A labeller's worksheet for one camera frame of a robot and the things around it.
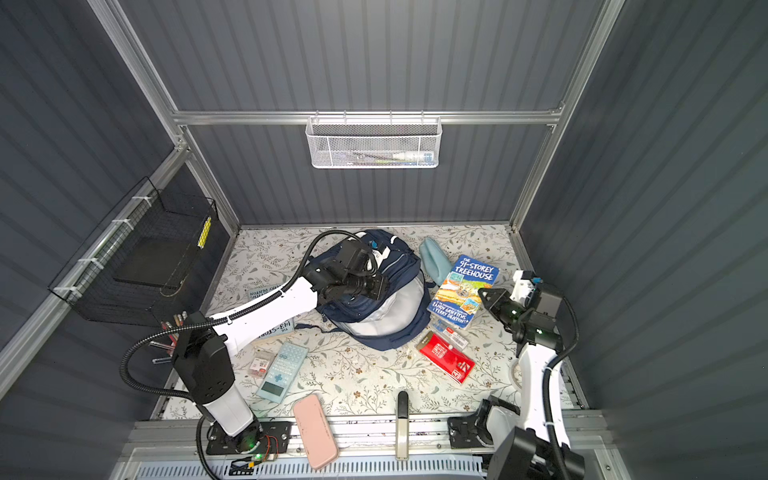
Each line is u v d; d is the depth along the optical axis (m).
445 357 0.87
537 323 0.60
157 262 0.73
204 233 0.83
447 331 0.90
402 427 0.72
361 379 0.83
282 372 0.83
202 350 0.44
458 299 0.81
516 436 0.40
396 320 0.90
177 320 0.79
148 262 0.74
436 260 1.02
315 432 0.73
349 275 0.63
